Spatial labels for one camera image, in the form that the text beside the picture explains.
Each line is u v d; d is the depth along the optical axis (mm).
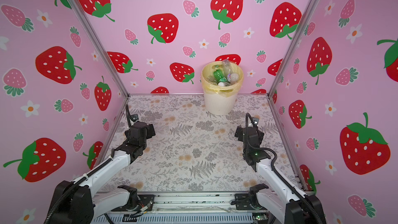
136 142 646
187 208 731
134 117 721
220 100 954
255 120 701
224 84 875
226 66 1014
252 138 615
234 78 980
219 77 1014
